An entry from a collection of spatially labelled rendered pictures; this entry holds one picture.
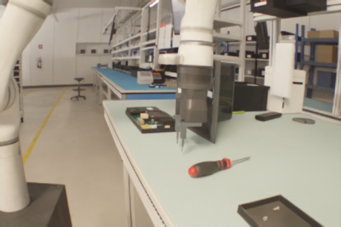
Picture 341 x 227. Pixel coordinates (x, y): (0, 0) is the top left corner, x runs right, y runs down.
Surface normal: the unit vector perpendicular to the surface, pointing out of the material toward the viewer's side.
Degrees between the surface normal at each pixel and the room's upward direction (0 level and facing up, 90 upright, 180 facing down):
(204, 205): 0
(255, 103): 90
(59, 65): 90
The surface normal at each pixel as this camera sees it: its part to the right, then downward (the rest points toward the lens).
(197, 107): 0.17, -0.14
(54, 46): 0.34, 0.21
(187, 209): 0.04, -0.98
